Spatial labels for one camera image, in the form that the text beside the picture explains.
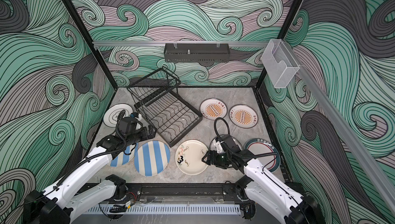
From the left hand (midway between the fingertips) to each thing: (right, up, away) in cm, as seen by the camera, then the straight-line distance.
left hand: (151, 129), depth 81 cm
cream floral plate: (+20, -18, +7) cm, 28 cm away
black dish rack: (-4, +19, +27) cm, 34 cm away
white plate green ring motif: (-34, +5, +22) cm, 41 cm away
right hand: (+30, -16, -3) cm, 34 cm away
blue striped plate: (-1, -17, +3) cm, 17 cm away
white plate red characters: (+34, -11, +7) cm, 37 cm away
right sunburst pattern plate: (+57, +5, +22) cm, 61 cm away
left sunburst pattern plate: (+36, +10, +26) cm, 46 cm away
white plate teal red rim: (+61, -11, +7) cm, 63 cm away
